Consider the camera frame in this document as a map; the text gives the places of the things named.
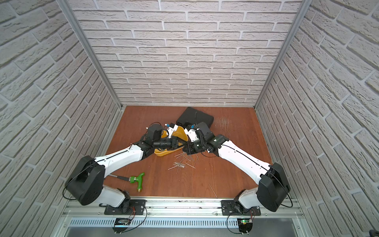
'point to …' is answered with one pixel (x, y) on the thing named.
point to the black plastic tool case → (195, 116)
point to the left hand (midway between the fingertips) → (188, 142)
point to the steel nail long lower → (172, 167)
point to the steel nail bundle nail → (179, 164)
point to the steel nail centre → (186, 158)
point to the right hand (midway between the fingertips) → (185, 149)
